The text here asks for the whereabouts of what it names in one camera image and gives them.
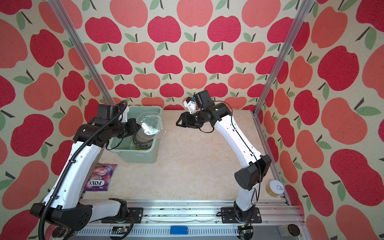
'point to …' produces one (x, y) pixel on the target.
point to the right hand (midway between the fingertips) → (183, 123)
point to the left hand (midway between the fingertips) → (143, 126)
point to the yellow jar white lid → (274, 188)
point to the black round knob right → (293, 230)
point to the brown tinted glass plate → (142, 146)
